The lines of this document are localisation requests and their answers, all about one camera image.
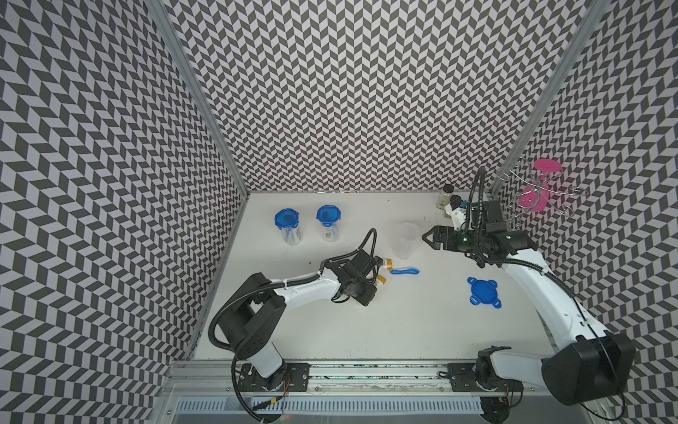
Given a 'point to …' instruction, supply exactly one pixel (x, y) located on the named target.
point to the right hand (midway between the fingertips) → (434, 242)
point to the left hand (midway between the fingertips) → (367, 295)
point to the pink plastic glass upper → (546, 166)
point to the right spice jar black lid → (455, 201)
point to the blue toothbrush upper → (410, 271)
